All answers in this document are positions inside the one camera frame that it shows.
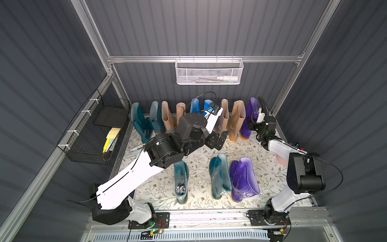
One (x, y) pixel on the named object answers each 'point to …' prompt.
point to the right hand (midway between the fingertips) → (254, 117)
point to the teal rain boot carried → (144, 125)
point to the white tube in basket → (228, 77)
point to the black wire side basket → (92, 136)
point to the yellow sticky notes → (111, 135)
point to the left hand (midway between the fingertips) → (220, 128)
